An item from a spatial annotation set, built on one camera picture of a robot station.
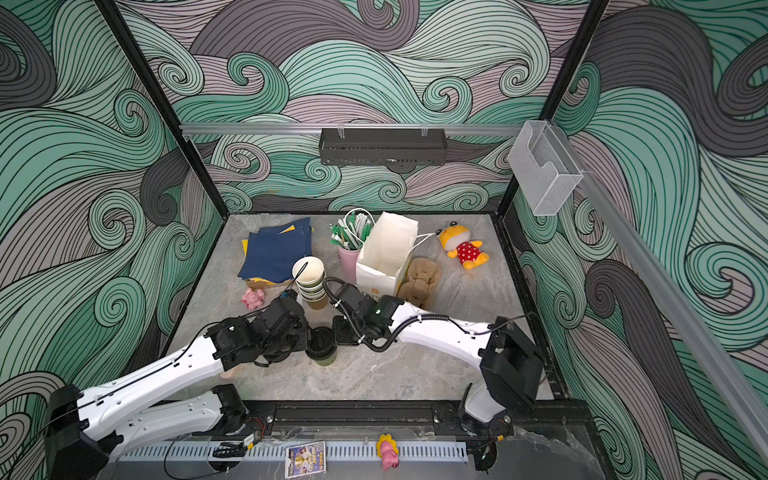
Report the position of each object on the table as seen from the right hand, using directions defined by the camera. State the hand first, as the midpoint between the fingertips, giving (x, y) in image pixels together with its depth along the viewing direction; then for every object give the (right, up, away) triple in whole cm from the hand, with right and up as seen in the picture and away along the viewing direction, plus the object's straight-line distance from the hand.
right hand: (333, 341), depth 76 cm
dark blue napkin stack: (-25, +22, +25) cm, 41 cm away
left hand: (-4, +2, 0) cm, 5 cm away
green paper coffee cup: (-2, -6, +2) cm, 7 cm away
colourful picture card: (-5, -24, -9) cm, 26 cm away
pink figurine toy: (+14, -22, -9) cm, 28 cm away
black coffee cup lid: (-2, 0, -2) cm, 3 cm away
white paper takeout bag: (+14, +22, +24) cm, 36 cm away
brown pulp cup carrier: (+27, +14, +21) cm, 37 cm away
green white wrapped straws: (+3, +29, +17) cm, 34 cm away
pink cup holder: (+2, +20, +19) cm, 27 cm away
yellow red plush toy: (+40, +26, +27) cm, 55 cm away
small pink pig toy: (-28, +7, +16) cm, 33 cm away
